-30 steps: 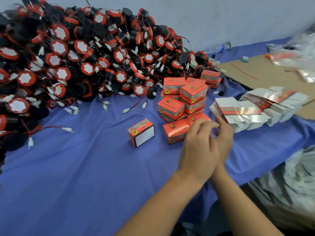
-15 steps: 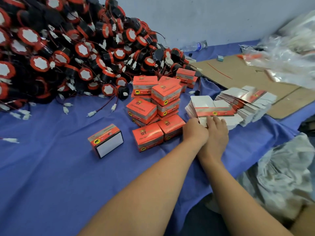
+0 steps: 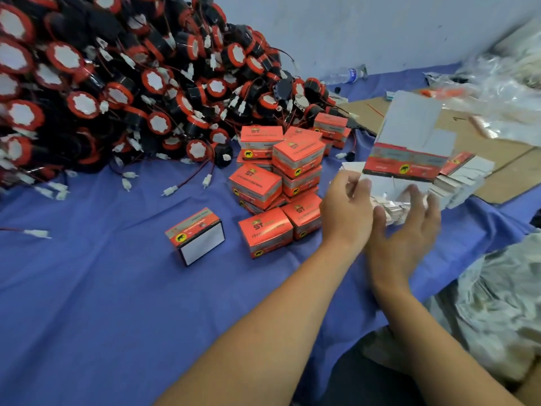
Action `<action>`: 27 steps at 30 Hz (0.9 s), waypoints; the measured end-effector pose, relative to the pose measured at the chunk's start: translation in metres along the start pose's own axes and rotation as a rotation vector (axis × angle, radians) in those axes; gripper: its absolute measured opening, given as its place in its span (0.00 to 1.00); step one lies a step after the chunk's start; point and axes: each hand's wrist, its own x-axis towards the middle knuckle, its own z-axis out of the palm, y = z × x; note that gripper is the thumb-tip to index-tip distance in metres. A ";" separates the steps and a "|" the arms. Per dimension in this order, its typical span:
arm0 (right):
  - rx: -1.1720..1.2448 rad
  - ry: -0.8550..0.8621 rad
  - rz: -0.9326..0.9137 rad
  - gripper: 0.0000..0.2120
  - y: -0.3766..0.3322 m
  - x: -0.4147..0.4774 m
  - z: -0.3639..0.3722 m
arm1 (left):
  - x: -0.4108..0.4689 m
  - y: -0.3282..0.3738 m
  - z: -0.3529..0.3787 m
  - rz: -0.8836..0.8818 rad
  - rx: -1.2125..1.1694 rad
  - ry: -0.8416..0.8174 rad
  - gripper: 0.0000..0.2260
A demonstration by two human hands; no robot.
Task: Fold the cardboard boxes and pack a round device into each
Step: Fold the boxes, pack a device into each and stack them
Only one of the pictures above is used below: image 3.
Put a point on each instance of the brown cardboard sheet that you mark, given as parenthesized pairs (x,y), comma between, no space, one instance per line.
(499,160)

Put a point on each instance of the person's left hand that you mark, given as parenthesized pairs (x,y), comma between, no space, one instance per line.
(346,215)

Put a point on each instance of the brown cardboard carton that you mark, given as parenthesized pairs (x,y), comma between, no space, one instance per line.
(532,389)

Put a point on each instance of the blue table cloth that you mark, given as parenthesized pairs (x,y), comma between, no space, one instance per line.
(101,308)

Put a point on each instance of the pile of clear plastic bags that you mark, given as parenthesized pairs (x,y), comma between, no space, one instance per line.
(503,88)

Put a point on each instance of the person's left forearm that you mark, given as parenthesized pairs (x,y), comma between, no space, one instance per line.
(262,334)

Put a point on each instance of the stack of box blanks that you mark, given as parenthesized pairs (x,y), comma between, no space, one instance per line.
(456,177)

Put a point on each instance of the person's right hand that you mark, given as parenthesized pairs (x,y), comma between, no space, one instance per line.
(401,241)

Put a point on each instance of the pile of black red buzzers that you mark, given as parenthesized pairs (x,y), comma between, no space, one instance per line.
(93,80)

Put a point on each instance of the clear plastic water bottle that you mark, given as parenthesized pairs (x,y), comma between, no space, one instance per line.
(345,75)

